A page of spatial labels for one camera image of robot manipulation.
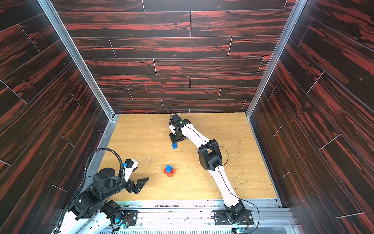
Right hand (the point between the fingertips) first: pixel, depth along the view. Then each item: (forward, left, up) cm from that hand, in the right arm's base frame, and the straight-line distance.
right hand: (178, 138), depth 104 cm
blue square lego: (-26, +2, +7) cm, 27 cm away
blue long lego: (-6, +2, -1) cm, 6 cm away
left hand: (-33, +14, +15) cm, 39 cm away
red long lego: (-26, 0, +2) cm, 26 cm away
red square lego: (-27, +3, -1) cm, 27 cm away
